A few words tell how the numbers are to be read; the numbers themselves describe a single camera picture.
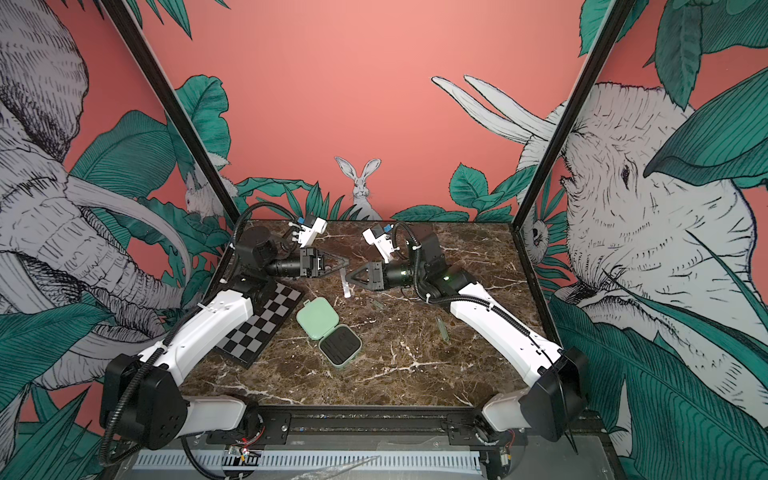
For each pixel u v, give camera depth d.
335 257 0.67
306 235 0.66
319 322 0.92
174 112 0.86
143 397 0.40
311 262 0.63
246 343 0.85
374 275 0.59
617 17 0.69
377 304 0.98
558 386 0.39
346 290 0.66
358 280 0.65
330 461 0.70
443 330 0.92
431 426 0.76
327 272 0.66
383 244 0.64
